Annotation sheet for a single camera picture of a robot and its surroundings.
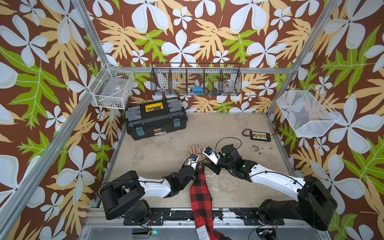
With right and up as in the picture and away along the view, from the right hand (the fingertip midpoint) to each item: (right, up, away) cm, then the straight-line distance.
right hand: (204, 160), depth 82 cm
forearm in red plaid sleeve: (-2, -21, -7) cm, 23 cm away
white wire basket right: (+58, +25, 0) cm, 63 cm away
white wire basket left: (-54, +41, +2) cm, 68 cm away
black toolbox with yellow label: (-31, +25, +13) cm, 42 cm away
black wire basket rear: (-4, +51, +17) cm, 54 cm away
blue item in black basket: (-3, +42, +12) cm, 44 cm away
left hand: (-3, -2, +4) cm, 5 cm away
